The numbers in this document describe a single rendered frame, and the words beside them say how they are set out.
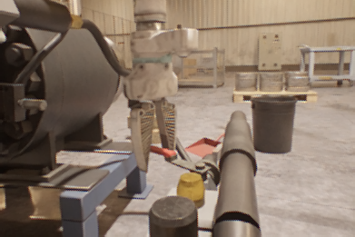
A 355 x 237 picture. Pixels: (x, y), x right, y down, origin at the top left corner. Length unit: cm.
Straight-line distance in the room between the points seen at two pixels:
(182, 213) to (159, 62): 27
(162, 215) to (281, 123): 172
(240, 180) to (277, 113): 173
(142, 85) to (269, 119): 154
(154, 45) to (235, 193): 32
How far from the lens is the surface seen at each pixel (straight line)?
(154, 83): 46
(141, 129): 48
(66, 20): 76
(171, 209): 27
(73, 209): 94
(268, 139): 196
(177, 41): 42
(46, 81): 91
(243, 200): 16
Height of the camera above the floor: 64
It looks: 9 degrees down
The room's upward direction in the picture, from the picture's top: 2 degrees counter-clockwise
